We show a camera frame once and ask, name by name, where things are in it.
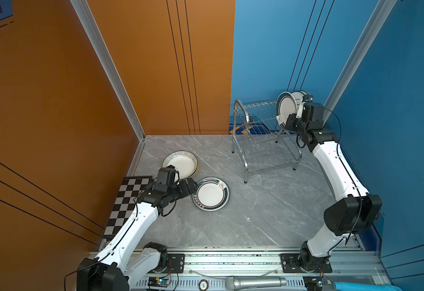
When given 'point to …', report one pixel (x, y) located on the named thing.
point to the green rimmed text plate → (212, 193)
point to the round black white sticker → (203, 285)
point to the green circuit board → (160, 281)
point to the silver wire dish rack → (263, 145)
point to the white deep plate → (185, 162)
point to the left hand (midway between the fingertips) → (191, 184)
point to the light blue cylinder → (341, 286)
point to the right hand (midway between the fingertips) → (293, 116)
